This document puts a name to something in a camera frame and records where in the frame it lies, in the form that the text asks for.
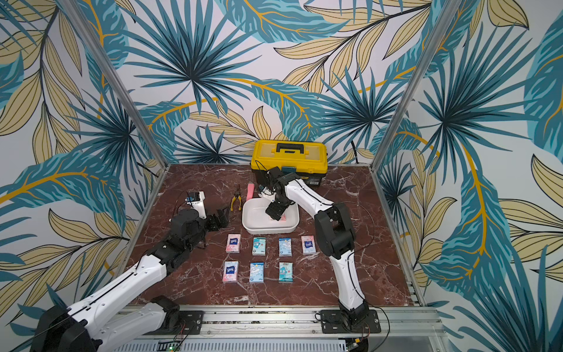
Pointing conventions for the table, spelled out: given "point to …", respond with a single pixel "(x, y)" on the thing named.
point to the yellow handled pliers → (237, 193)
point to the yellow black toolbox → (308, 160)
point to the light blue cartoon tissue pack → (256, 272)
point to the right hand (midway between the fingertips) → (281, 206)
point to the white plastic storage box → (256, 220)
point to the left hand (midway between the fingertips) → (218, 211)
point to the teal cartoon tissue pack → (259, 246)
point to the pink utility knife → (250, 191)
